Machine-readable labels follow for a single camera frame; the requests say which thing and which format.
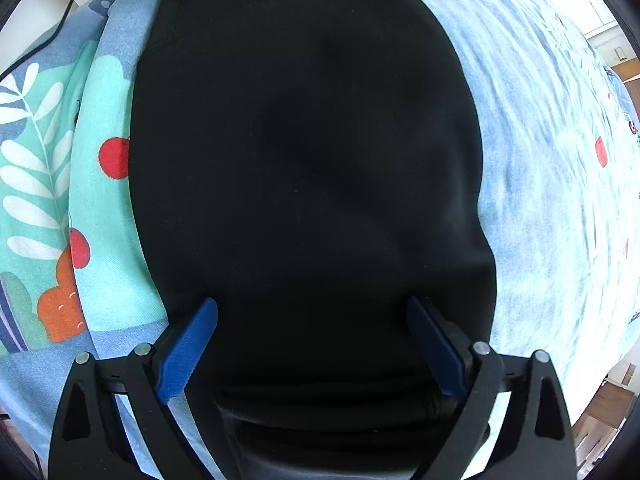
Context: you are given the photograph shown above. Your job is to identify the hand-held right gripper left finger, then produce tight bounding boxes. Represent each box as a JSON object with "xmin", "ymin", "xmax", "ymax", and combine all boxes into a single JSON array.
[{"xmin": 47, "ymin": 297, "xmax": 221, "ymax": 480}]

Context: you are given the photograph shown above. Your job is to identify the black pants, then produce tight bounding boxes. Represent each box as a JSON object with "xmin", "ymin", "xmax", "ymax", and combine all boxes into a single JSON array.
[{"xmin": 127, "ymin": 0, "xmax": 498, "ymax": 480}]

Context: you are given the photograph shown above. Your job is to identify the dinosaur print pillow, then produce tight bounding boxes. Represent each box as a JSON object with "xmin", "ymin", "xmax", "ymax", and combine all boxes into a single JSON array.
[{"xmin": 602, "ymin": 65, "xmax": 640, "ymax": 151}]

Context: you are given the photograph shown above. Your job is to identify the wooden headboard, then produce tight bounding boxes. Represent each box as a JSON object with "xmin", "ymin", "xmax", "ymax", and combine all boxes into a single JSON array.
[{"xmin": 612, "ymin": 57, "xmax": 640, "ymax": 82}]

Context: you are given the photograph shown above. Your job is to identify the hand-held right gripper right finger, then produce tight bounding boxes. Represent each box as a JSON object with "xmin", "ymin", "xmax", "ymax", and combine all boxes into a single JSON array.
[{"xmin": 405, "ymin": 296, "xmax": 576, "ymax": 480}]

